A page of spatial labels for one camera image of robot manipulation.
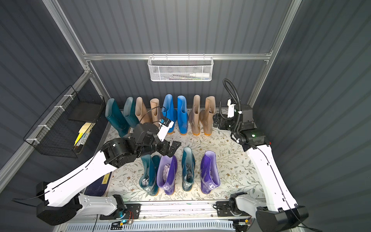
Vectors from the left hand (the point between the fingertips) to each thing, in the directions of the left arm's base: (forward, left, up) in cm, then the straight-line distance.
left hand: (174, 141), depth 63 cm
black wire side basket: (+7, +58, -3) cm, 59 cm away
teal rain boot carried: (+22, +36, -8) cm, 43 cm away
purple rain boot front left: (-7, +5, -20) cm, 21 cm away
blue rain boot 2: (+24, -3, -9) cm, 26 cm away
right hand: (+13, -24, +2) cm, 27 cm away
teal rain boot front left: (-13, +11, -11) cm, 21 cm away
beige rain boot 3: (+27, -18, -13) cm, 35 cm away
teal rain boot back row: (+25, +28, -6) cm, 38 cm away
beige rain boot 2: (+23, -10, -9) cm, 27 cm away
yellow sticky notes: (+13, +49, -6) cm, 51 cm away
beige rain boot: (+26, +13, -7) cm, 30 cm away
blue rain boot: (+27, +5, -9) cm, 29 cm away
